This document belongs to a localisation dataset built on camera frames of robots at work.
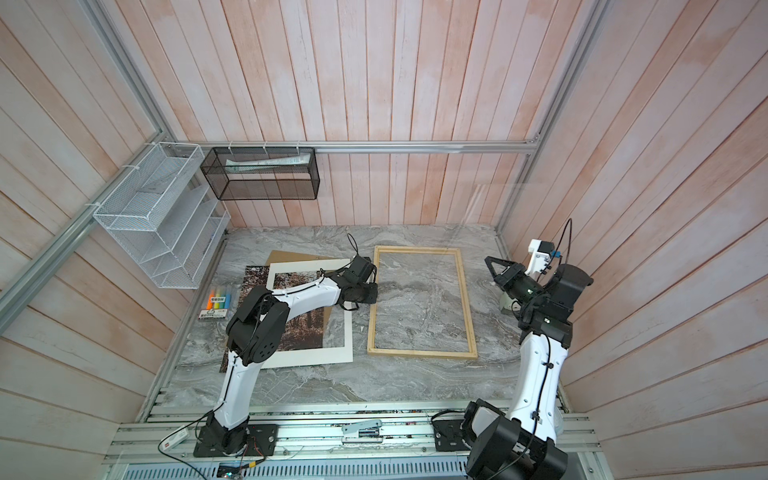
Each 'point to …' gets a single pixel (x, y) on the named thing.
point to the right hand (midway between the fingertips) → (486, 260)
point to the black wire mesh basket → (262, 173)
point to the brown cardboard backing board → (282, 255)
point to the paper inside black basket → (249, 164)
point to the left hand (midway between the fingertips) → (373, 298)
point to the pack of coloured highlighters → (218, 302)
